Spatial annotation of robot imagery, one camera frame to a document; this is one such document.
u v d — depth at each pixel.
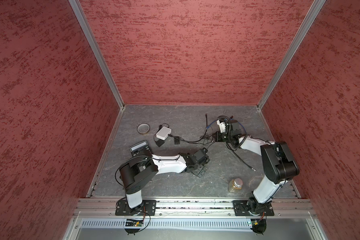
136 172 0.47
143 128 1.06
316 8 0.71
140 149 0.95
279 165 0.49
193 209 0.76
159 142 0.97
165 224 0.77
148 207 0.74
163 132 1.01
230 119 1.13
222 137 0.85
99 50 0.89
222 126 0.87
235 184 0.73
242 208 0.74
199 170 0.79
